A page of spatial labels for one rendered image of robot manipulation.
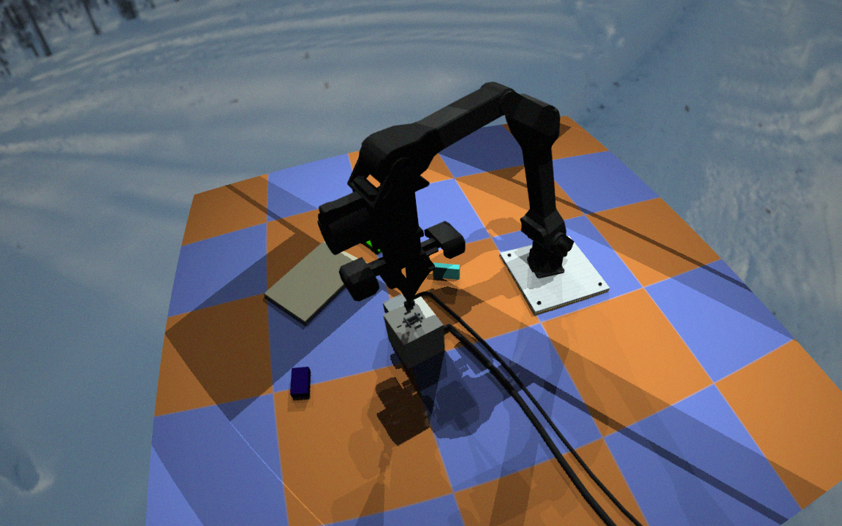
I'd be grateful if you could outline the green flat rectangular block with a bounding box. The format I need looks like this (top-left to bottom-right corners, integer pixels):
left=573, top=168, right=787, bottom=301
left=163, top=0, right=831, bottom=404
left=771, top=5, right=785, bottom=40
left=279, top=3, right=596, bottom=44
left=365, top=240, right=381, bottom=254

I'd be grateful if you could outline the beige flat rectangular pad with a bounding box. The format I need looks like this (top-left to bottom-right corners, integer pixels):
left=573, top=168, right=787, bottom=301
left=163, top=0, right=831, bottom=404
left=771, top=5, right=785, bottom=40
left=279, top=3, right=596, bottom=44
left=264, top=242, right=358, bottom=324

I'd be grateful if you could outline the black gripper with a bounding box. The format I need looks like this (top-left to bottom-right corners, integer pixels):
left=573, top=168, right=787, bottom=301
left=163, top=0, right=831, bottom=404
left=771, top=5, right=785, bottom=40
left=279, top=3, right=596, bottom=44
left=339, top=221, right=466, bottom=301

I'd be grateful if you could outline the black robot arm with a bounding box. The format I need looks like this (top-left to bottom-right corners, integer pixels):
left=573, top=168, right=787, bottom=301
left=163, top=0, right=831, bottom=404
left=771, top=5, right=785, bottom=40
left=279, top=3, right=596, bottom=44
left=317, top=82, right=574, bottom=278

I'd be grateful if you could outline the teal rectangular block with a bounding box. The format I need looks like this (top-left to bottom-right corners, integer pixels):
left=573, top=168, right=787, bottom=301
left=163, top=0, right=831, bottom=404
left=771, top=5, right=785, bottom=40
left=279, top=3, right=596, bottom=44
left=433, top=263, right=460, bottom=280

